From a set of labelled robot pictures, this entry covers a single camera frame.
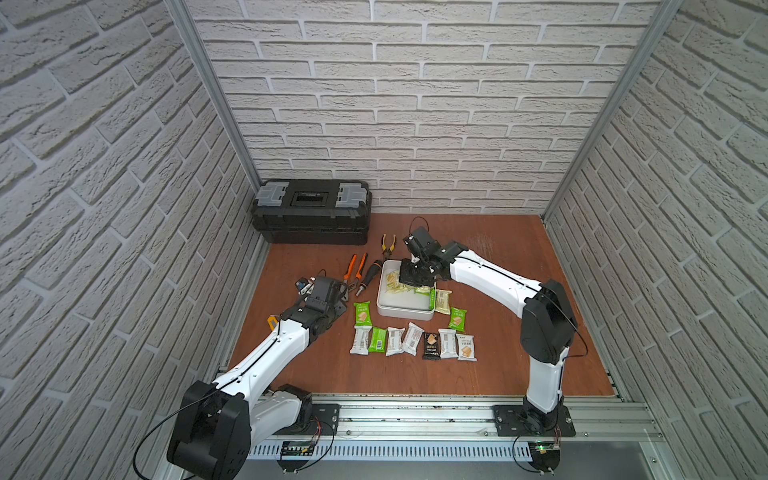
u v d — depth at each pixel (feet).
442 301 3.10
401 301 3.15
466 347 2.79
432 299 3.02
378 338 2.85
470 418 2.50
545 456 2.31
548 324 1.60
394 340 2.81
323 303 2.12
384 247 3.56
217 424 1.29
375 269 3.30
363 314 3.01
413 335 2.86
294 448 2.38
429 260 2.15
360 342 2.80
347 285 3.28
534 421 2.11
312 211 3.25
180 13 2.28
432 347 2.79
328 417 2.39
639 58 2.49
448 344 2.80
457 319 2.97
